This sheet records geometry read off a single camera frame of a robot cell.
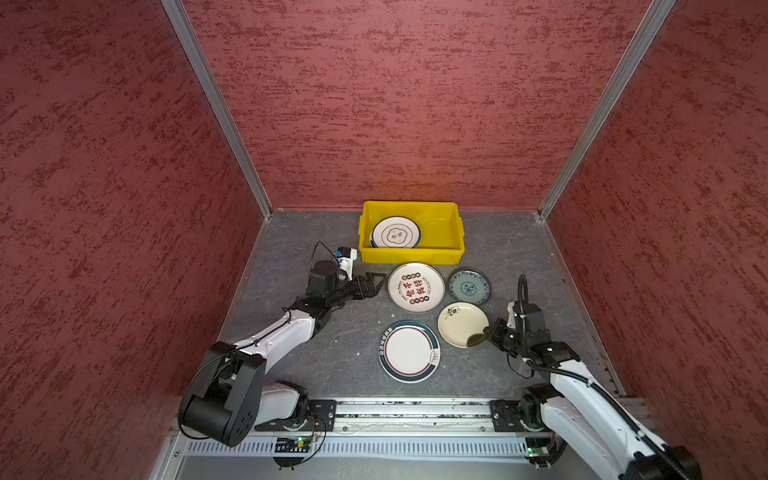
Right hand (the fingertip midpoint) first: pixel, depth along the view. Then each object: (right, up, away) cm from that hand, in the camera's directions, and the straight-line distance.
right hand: (480, 335), depth 85 cm
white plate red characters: (-18, +12, +13) cm, 25 cm away
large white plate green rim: (-21, -5, 0) cm, 21 cm away
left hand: (-30, +15, 0) cm, 34 cm away
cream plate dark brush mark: (-4, +2, +4) cm, 6 cm away
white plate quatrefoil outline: (-25, +31, +25) cm, 46 cm away
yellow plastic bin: (-7, +28, +23) cm, 37 cm away
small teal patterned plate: (0, +12, +15) cm, 19 cm away
